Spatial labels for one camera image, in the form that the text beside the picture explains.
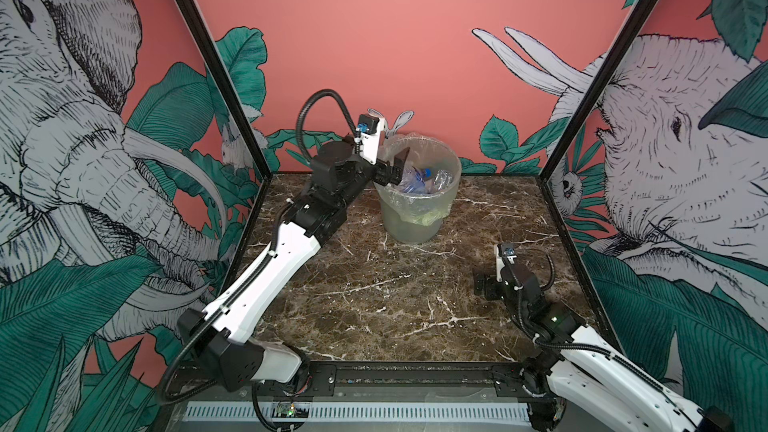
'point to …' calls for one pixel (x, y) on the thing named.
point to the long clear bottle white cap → (442, 179)
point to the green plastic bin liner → (427, 154)
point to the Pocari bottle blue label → (416, 182)
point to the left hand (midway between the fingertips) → (388, 135)
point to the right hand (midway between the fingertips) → (486, 265)
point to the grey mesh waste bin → (407, 232)
